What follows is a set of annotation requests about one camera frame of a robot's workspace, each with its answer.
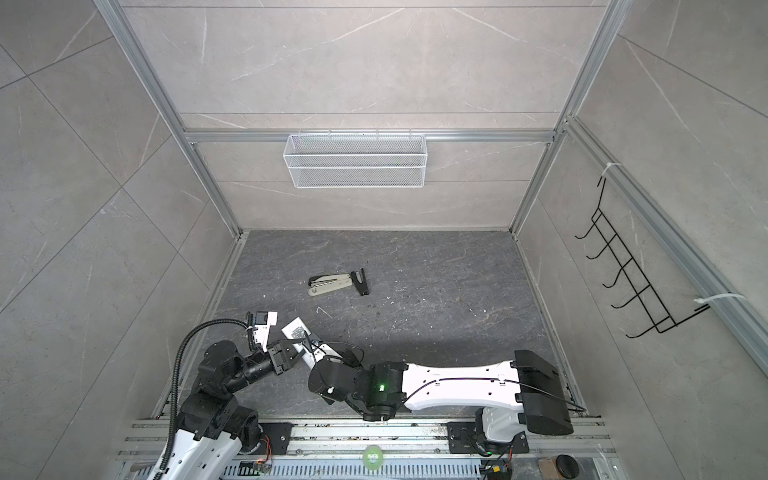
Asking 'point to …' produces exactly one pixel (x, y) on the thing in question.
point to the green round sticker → (372, 457)
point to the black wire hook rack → (646, 298)
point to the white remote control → (314, 351)
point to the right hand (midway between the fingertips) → (321, 362)
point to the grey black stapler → (326, 283)
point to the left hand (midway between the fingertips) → (311, 338)
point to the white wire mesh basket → (356, 161)
